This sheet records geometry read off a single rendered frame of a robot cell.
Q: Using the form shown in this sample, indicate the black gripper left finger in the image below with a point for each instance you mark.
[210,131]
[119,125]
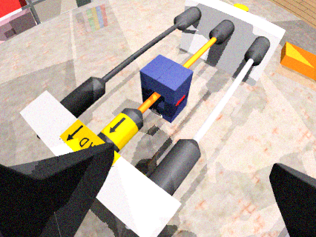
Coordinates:
[51,197]

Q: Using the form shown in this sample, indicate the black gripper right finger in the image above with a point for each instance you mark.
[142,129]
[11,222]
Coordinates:
[295,194]

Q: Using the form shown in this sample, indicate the orange rectangular block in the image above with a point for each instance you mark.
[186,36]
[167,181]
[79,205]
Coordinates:
[299,60]

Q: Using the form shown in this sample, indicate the yellow cylinder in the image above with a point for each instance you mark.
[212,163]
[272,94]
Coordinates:
[240,6]

